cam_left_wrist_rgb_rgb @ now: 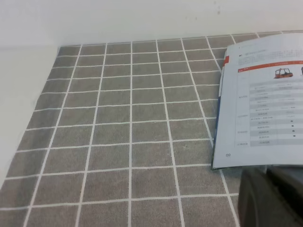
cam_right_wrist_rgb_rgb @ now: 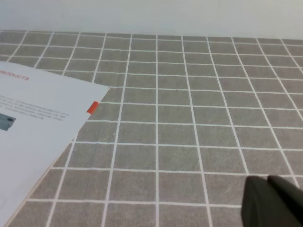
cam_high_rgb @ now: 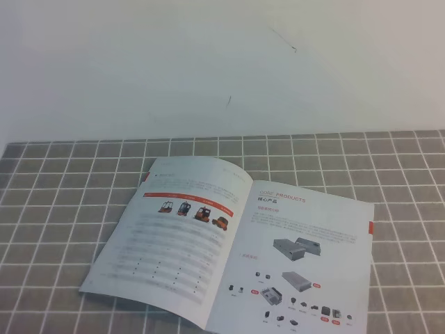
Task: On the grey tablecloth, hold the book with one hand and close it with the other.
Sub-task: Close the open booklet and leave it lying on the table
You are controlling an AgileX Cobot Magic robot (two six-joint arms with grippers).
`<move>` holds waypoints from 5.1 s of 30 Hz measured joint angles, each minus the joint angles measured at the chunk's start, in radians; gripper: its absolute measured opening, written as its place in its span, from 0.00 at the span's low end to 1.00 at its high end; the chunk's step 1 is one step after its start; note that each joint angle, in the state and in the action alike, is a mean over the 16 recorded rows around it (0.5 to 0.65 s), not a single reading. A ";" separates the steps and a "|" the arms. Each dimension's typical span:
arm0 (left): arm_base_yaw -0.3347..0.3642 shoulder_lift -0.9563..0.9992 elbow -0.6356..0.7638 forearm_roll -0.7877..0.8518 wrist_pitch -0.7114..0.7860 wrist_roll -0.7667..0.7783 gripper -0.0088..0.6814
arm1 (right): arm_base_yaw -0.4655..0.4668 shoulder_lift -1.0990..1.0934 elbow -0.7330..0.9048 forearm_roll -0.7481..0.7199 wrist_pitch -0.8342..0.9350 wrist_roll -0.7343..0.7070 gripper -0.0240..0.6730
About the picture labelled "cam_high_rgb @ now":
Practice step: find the white product brochure book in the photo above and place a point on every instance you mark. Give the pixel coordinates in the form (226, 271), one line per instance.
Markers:
(200, 238)

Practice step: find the grey checked tablecloth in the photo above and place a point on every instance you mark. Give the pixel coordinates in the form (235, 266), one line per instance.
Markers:
(60, 202)

